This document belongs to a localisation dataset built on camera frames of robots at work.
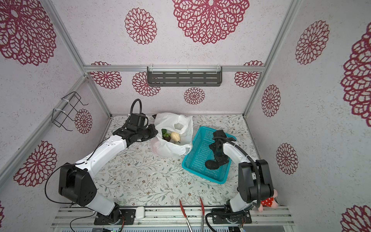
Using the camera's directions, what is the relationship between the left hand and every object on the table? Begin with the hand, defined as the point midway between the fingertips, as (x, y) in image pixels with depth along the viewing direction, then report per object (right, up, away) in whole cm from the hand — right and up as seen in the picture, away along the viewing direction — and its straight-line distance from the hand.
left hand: (159, 132), depth 85 cm
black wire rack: (-49, +8, -12) cm, 51 cm away
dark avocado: (+32, -20, +3) cm, 38 cm away
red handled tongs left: (+15, -43, -10) cm, 47 cm away
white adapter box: (-9, -42, -9) cm, 44 cm away
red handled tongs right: (+25, -43, -7) cm, 50 cm away
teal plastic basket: (+25, -15, +13) cm, 32 cm away
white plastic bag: (+13, +5, +13) cm, 19 cm away
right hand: (+34, -13, +7) cm, 37 cm away
